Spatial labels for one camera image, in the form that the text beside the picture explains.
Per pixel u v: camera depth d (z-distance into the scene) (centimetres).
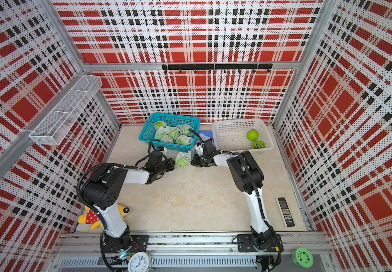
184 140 104
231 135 115
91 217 77
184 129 111
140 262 67
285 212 82
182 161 93
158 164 82
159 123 112
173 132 108
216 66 88
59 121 72
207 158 80
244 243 73
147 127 108
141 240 75
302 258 66
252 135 108
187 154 93
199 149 96
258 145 101
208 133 111
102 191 49
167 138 105
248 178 56
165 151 92
